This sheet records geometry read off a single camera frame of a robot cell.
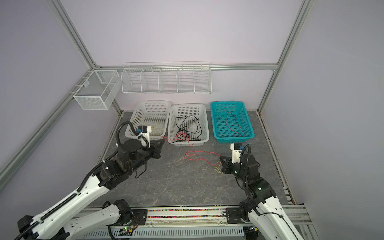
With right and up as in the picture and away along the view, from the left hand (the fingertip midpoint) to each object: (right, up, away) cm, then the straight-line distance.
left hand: (164, 142), depth 68 cm
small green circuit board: (-20, -44, +4) cm, 49 cm away
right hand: (+27, -9, +6) cm, 29 cm away
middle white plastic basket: (+17, +18, +46) cm, 52 cm away
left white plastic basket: (-20, +17, +51) cm, 57 cm away
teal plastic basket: (+33, +2, +40) cm, 52 cm away
